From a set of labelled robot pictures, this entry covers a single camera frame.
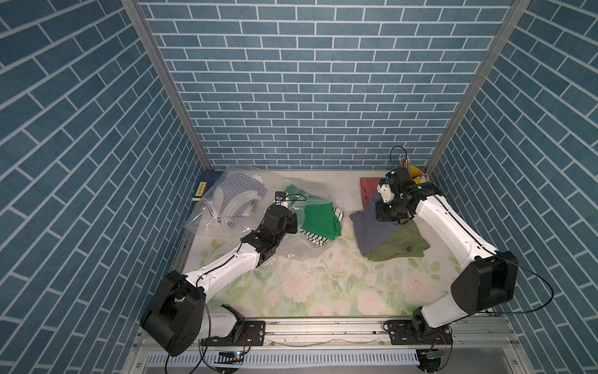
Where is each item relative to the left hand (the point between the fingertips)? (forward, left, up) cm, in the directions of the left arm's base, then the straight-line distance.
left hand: (297, 213), depth 85 cm
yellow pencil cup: (+26, -54, -5) cm, 60 cm away
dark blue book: (+31, +47, -15) cm, 58 cm away
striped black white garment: (-4, -10, -13) cm, 17 cm away
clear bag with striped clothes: (+15, +29, -14) cm, 35 cm away
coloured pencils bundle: (+27, -47, +2) cm, 54 cm away
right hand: (-1, -31, +1) cm, 31 cm away
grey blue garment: (-4, -27, -4) cm, 27 cm away
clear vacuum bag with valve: (-11, 0, -4) cm, 12 cm away
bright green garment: (+7, -9, -13) cm, 17 cm away
